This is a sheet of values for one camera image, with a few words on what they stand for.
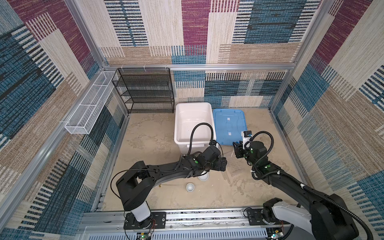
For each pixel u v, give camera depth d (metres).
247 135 0.73
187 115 1.11
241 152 0.76
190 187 0.83
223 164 0.75
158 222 0.73
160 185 0.84
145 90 1.09
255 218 0.73
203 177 0.87
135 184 0.46
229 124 1.12
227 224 0.73
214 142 0.76
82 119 0.91
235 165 0.77
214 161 0.65
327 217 0.40
